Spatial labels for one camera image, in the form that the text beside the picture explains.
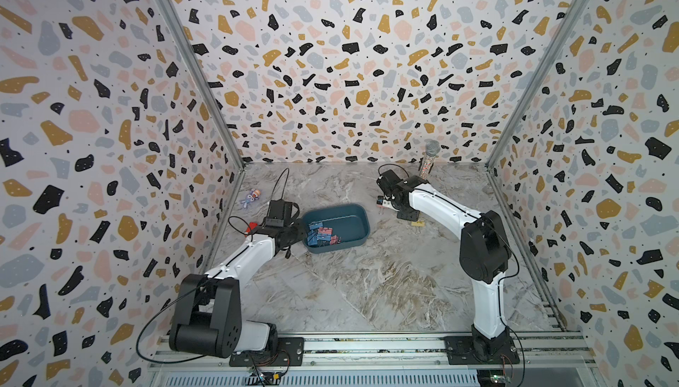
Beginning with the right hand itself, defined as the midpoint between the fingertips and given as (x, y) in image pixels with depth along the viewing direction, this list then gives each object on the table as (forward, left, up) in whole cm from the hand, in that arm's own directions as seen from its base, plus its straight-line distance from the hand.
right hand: (417, 204), depth 94 cm
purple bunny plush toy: (+8, +63, -6) cm, 64 cm away
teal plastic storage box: (-1, +24, -12) cm, 27 cm away
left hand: (-10, +39, -2) cm, 40 cm away
